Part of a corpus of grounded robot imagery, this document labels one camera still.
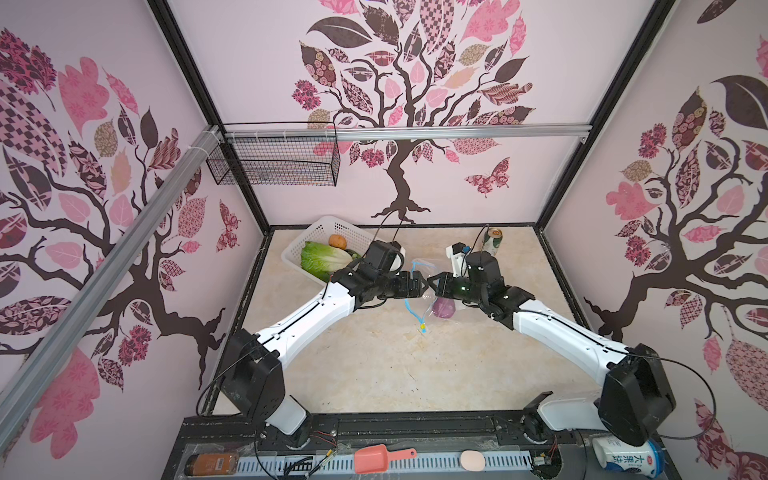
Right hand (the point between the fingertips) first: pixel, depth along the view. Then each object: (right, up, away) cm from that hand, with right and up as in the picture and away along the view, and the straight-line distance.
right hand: (427, 277), depth 80 cm
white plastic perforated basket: (-23, +12, +29) cm, 39 cm away
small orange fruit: (-30, +11, +28) cm, 43 cm away
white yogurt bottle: (+46, -39, -16) cm, 63 cm away
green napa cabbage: (-33, +4, +17) cm, 37 cm away
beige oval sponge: (+10, -43, -10) cm, 46 cm away
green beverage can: (+26, +11, +23) cm, 36 cm away
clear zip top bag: (-1, -9, +5) cm, 10 cm away
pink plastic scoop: (-14, -43, -10) cm, 46 cm away
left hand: (-3, -4, -1) cm, 5 cm away
